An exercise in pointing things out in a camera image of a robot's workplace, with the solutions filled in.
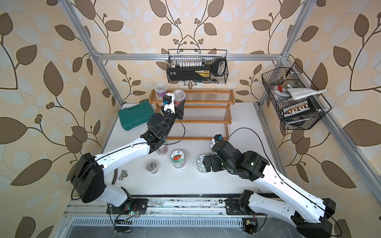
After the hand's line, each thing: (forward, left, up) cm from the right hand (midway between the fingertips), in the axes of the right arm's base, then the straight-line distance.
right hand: (211, 160), depth 69 cm
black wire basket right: (+45, -44, +9) cm, 64 cm away
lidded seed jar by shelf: (+4, 0, +9) cm, 10 cm away
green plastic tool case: (+45, +52, -16) cm, 70 cm away
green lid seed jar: (+3, +5, -12) cm, 14 cm away
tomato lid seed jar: (+7, +17, -12) cm, 22 cm away
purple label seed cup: (+36, +25, +14) cm, 46 cm away
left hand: (+24, +14, +18) cm, 33 cm away
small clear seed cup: (+4, +32, -14) cm, 35 cm away
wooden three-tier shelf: (+47, -3, -21) cm, 52 cm away
